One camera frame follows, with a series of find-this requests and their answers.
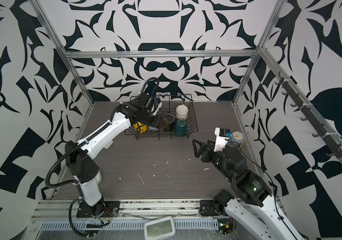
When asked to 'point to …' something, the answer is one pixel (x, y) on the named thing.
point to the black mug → (170, 125)
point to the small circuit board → (225, 225)
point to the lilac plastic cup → (152, 128)
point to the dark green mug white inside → (180, 128)
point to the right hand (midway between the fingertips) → (199, 141)
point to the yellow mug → (143, 127)
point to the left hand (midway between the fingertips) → (160, 118)
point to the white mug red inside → (181, 112)
